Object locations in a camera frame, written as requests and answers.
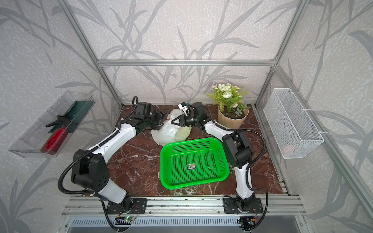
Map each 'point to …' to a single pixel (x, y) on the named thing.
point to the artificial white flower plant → (228, 97)
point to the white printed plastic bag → (171, 133)
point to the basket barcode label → (191, 166)
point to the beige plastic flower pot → (233, 120)
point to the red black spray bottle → (56, 138)
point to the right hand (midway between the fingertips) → (171, 122)
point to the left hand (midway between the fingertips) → (168, 116)
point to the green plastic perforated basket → (186, 163)
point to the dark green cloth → (77, 113)
